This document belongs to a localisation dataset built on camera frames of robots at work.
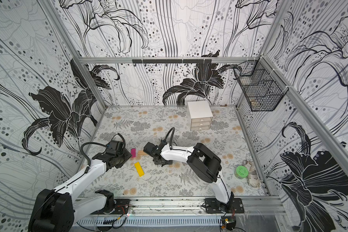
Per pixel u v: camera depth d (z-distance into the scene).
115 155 0.66
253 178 0.79
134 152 0.93
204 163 0.50
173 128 0.78
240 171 0.80
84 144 0.68
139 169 0.86
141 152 0.93
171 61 0.93
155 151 0.65
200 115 0.96
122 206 0.73
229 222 0.71
